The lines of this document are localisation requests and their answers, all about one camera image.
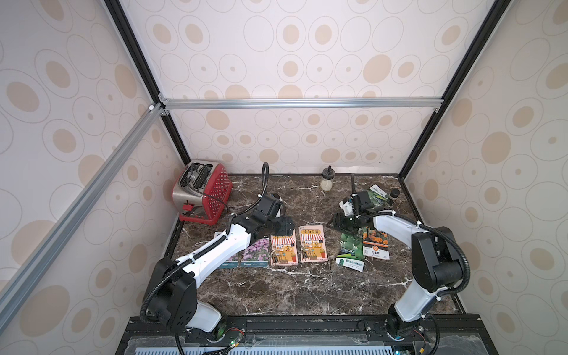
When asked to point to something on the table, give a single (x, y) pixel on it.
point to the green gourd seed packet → (351, 252)
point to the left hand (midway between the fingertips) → (293, 224)
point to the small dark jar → (394, 194)
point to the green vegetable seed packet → (377, 194)
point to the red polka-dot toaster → (201, 191)
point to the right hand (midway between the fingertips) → (340, 225)
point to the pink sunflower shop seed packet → (283, 250)
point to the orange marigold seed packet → (375, 243)
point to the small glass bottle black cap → (328, 174)
